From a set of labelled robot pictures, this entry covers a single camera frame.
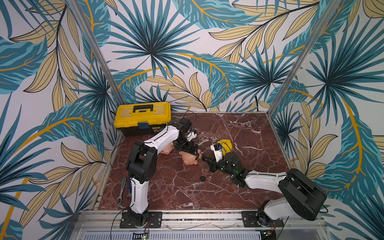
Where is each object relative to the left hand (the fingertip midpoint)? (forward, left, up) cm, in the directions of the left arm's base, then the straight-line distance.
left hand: (190, 153), depth 89 cm
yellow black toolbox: (+21, +32, +6) cm, 39 cm away
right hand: (-4, -8, +3) cm, 9 cm away
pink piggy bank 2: (-4, 0, 0) cm, 4 cm away
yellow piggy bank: (+5, -22, +2) cm, 23 cm away
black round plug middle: (-12, -8, -8) cm, 16 cm away
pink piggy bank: (+4, +14, -2) cm, 14 cm away
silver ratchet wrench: (-25, +36, -6) cm, 44 cm away
